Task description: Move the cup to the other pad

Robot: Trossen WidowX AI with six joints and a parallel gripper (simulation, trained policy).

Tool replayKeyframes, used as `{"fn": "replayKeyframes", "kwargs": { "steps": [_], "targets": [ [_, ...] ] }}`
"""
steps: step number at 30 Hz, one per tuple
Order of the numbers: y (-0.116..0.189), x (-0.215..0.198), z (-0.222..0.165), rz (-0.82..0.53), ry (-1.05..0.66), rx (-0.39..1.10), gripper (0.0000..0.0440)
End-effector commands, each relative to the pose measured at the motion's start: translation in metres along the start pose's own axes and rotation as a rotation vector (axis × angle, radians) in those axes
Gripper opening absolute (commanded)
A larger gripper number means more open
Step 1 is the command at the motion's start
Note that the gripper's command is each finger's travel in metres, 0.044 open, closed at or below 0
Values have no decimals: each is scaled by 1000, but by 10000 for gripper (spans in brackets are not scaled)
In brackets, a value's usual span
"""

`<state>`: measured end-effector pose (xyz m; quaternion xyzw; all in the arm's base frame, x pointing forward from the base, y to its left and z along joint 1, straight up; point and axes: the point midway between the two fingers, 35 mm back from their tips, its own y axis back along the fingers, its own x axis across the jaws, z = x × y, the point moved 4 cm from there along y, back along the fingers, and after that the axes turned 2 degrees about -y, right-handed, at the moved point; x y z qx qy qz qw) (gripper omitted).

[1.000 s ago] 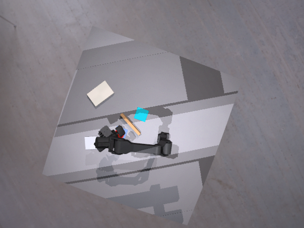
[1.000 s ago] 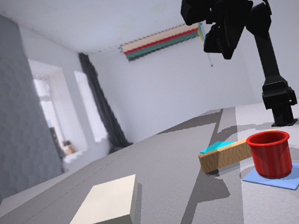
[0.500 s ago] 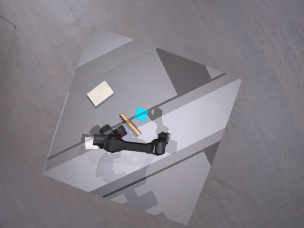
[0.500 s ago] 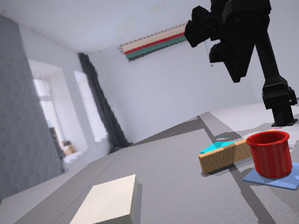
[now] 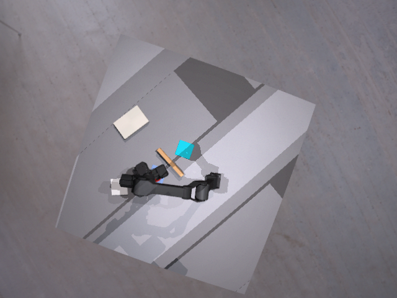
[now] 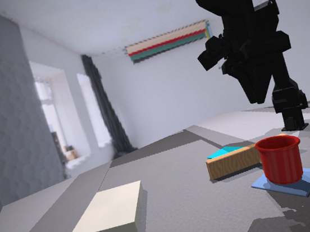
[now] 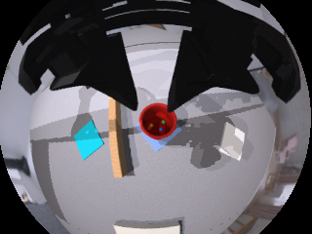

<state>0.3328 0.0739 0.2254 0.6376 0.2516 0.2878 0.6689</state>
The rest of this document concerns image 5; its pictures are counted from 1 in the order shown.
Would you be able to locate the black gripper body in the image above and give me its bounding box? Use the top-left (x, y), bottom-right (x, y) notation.
top-left (144, 164), bottom-right (169, 182)

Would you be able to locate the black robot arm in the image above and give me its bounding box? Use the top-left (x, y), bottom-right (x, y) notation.
top-left (119, 161), bottom-right (221, 202)

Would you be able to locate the wooden plank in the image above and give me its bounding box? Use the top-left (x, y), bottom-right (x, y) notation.
top-left (157, 148), bottom-right (184, 177)

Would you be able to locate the cream flat rectangular block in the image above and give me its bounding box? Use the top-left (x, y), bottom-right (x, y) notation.
top-left (113, 106), bottom-right (150, 139)

